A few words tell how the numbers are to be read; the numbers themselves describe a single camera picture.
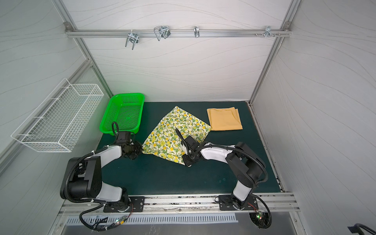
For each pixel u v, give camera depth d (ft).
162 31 2.51
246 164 1.55
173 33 2.60
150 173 2.82
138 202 2.42
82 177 1.44
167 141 3.13
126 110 3.76
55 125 2.21
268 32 2.50
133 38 2.62
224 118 3.54
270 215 2.30
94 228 2.21
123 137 2.43
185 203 2.46
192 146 2.34
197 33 2.56
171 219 2.31
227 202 2.30
